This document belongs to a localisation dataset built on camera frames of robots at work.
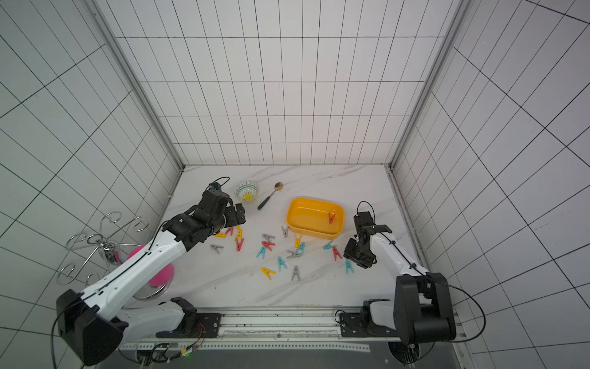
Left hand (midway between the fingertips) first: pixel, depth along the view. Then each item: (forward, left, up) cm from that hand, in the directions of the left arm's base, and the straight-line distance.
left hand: (230, 217), depth 80 cm
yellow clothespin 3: (-1, -24, -18) cm, 30 cm away
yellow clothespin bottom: (-14, -13, -17) cm, 25 cm away
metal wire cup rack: (-16, +28, +9) cm, 34 cm away
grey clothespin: (-4, +9, -17) cm, 20 cm away
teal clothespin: (-5, -10, -18) cm, 21 cm away
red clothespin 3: (-5, -39, -18) cm, 44 cm away
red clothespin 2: (-2, -12, -17) cm, 21 cm away
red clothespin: (-3, 0, -18) cm, 18 cm away
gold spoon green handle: (+28, -14, -17) cm, 36 cm away
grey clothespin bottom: (-13, -24, -16) cm, 32 cm away
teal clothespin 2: (-10, -18, -17) cm, 27 cm away
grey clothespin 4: (-7, -23, -17) cm, 29 cm away
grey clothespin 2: (+1, -12, -16) cm, 20 cm away
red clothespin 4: (+11, -39, -18) cm, 44 cm away
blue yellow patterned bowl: (+24, 0, -16) cm, 28 cm away
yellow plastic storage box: (+11, -30, -18) cm, 37 cm away
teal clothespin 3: (-3, -37, -17) cm, 41 cm away
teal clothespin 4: (-11, -44, -17) cm, 48 cm away
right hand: (-7, -42, -16) cm, 46 cm away
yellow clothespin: (-7, -5, +5) cm, 10 cm away
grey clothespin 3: (+3, -19, -17) cm, 26 cm away
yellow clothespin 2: (+2, 0, -18) cm, 18 cm away
